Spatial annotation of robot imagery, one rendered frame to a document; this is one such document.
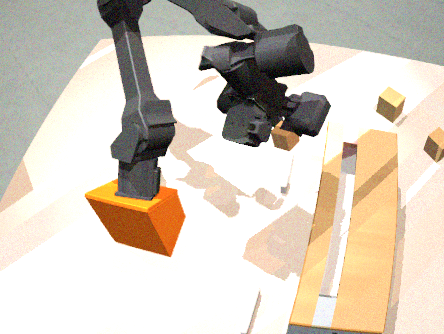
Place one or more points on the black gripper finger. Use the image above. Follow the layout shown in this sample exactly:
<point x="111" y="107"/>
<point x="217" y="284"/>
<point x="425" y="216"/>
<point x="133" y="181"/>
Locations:
<point x="275" y="120"/>
<point x="286" y="126"/>

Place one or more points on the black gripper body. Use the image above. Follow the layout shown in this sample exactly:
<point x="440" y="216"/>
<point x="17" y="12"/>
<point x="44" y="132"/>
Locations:
<point x="306" y="112"/>

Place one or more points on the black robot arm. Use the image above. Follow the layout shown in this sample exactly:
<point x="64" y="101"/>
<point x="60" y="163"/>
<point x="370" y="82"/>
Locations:
<point x="148" y="122"/>

